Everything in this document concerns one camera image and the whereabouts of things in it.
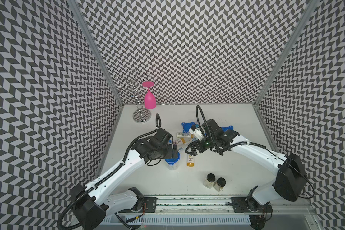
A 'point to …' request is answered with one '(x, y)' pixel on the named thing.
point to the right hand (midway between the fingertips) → (192, 150)
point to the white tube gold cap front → (190, 161)
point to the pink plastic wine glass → (150, 99)
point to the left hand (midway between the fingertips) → (169, 154)
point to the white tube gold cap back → (184, 134)
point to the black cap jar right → (218, 186)
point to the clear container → (174, 166)
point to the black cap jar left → (209, 181)
